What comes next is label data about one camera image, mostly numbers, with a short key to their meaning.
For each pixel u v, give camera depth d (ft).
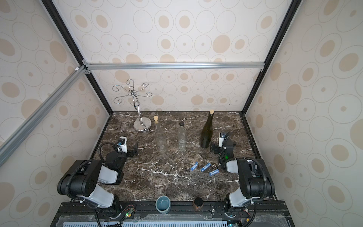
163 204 2.50
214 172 2.87
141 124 3.58
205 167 2.94
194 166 2.94
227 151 2.38
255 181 1.48
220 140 2.74
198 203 2.22
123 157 2.43
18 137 1.76
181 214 2.39
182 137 3.38
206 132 2.92
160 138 3.26
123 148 2.50
